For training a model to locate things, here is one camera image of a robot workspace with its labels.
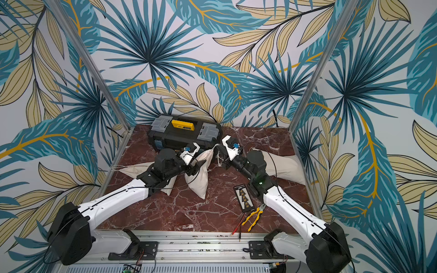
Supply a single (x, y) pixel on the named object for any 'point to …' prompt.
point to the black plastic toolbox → (176, 132)
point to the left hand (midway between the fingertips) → (199, 156)
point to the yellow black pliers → (260, 210)
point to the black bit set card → (244, 198)
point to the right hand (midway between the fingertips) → (206, 151)
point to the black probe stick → (240, 232)
